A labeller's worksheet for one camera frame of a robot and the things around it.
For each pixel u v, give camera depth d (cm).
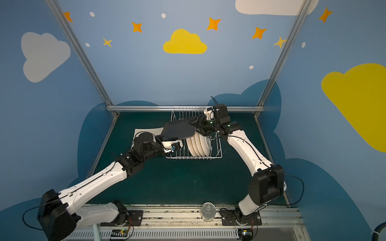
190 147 86
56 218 37
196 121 70
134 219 74
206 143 89
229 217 74
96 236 68
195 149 86
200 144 86
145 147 55
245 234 73
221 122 63
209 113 76
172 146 61
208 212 72
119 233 73
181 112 115
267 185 43
